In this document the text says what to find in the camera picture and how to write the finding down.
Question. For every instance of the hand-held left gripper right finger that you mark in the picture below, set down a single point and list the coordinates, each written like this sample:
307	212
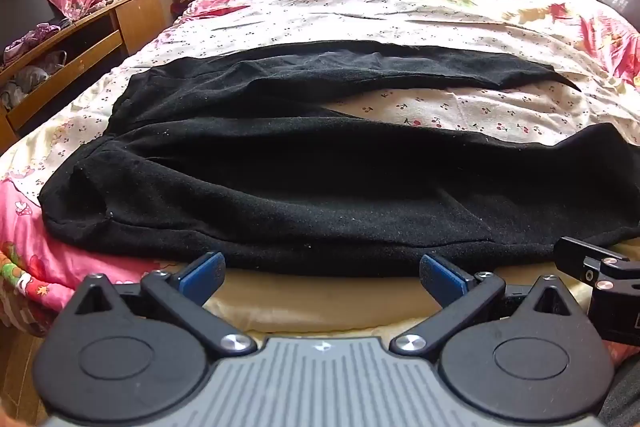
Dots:
442	278

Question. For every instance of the black television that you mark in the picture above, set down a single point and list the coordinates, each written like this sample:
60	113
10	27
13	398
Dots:
25	7

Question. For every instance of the purple cloth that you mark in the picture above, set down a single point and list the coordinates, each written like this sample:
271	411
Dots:
30	39

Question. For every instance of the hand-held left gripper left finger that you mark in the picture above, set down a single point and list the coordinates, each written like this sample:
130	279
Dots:
202	276

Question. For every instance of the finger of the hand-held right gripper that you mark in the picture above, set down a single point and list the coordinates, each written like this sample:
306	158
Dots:
575	254

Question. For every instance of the wooden desk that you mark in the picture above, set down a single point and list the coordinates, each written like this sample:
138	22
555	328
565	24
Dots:
140	22

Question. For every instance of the pink floral quilt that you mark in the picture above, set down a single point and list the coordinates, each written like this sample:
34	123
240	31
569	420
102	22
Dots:
30	247

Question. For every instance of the black pants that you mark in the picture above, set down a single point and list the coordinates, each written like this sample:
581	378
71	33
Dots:
300	187

